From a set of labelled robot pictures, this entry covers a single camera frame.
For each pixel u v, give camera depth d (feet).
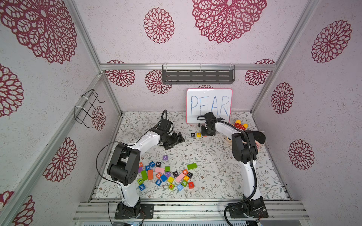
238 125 3.42
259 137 3.10
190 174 2.80
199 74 3.13
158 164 2.95
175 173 2.81
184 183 2.70
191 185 2.66
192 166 2.97
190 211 2.45
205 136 3.30
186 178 2.79
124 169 1.57
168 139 2.58
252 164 1.99
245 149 1.98
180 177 2.80
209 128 2.95
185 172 2.85
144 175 2.81
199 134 3.37
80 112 2.38
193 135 3.42
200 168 2.94
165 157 3.03
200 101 3.48
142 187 2.67
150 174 2.85
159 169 2.88
